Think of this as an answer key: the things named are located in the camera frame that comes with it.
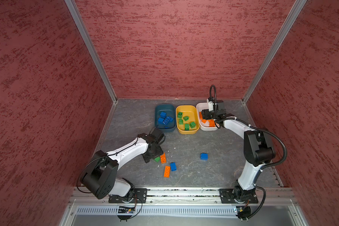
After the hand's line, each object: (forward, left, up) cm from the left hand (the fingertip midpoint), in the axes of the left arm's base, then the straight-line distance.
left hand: (156, 158), depth 85 cm
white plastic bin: (+23, -33, +2) cm, 41 cm away
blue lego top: (+34, -3, 0) cm, 35 cm away
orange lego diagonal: (+1, -4, -3) cm, 5 cm away
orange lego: (+27, -29, +10) cm, 41 cm away
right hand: (+31, -33, +8) cm, 46 cm away
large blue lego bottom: (+30, -6, +1) cm, 31 cm away
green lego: (0, -1, -1) cm, 1 cm away
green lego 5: (+25, -21, -2) cm, 32 cm away
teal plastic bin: (+40, -8, +1) cm, 41 cm away
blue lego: (-4, -11, -3) cm, 12 cm away
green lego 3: (+30, -16, -2) cm, 34 cm away
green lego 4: (+25, -25, +1) cm, 35 cm away
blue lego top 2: (+30, -1, 0) cm, 30 cm away
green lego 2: (+34, -15, 0) cm, 38 cm away
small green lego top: (+32, -20, -1) cm, 38 cm away
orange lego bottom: (-7, -7, -2) cm, 10 cm away
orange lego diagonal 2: (+31, -34, -2) cm, 46 cm away
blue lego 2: (+3, -31, -2) cm, 31 cm away
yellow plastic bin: (+40, -24, -1) cm, 47 cm away
